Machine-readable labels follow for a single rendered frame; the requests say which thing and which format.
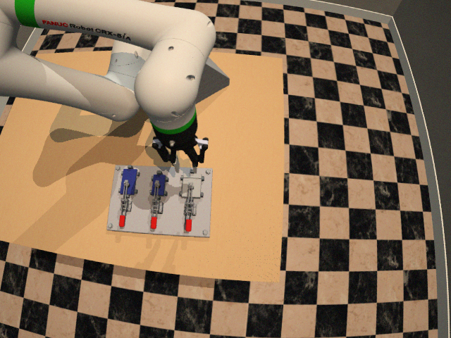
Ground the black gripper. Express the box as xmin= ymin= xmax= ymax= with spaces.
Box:
xmin=152 ymin=135 xmax=209 ymax=173

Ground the grey toggle clamp with red handle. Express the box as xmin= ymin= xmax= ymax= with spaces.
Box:
xmin=119 ymin=180 xmax=132 ymax=227

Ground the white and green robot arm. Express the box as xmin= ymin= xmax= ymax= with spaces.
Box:
xmin=0 ymin=0 xmax=216 ymax=146

